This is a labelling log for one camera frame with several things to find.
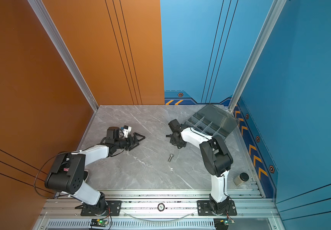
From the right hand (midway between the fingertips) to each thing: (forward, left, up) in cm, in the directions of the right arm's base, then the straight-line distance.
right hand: (174, 143), depth 97 cm
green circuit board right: (-43, -26, -3) cm, 50 cm away
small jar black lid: (-26, -35, +6) cm, 44 cm away
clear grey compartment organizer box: (+22, -31, -1) cm, 39 cm away
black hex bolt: (+7, +4, 0) cm, 8 cm away
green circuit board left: (-44, +38, -3) cm, 58 cm away
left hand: (-2, +20, +8) cm, 22 cm away
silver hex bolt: (-9, +2, -1) cm, 9 cm away
